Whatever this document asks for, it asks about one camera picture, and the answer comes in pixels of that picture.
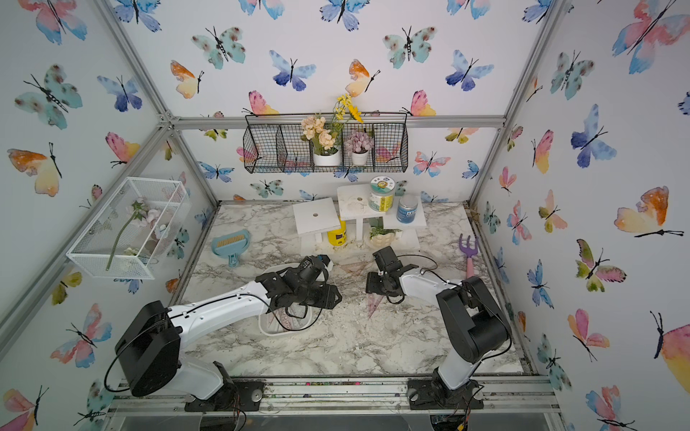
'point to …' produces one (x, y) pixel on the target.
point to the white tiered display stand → (363, 225)
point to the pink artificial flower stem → (137, 210)
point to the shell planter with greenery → (381, 237)
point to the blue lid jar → (407, 207)
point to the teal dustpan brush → (231, 246)
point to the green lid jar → (381, 193)
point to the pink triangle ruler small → (374, 299)
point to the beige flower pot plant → (326, 152)
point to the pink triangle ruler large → (356, 268)
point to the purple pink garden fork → (469, 251)
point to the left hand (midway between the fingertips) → (339, 297)
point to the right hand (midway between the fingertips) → (375, 283)
